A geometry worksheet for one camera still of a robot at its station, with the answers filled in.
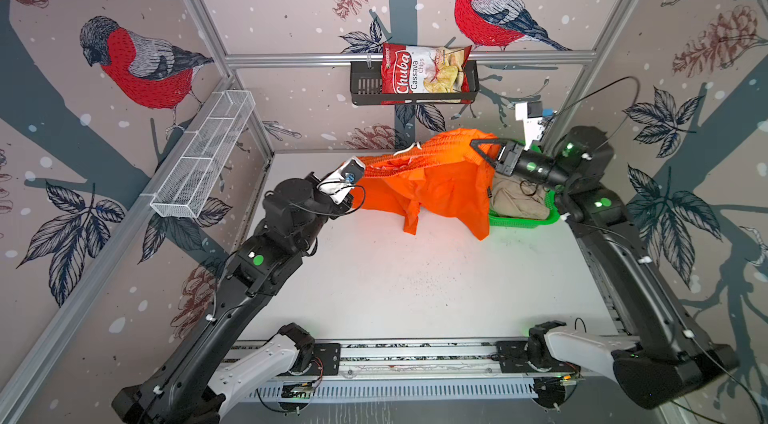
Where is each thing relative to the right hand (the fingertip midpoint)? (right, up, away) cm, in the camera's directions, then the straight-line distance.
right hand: (465, 148), depth 58 cm
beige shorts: (+25, -13, +37) cm, 47 cm away
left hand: (-27, -3, +2) cm, 27 cm away
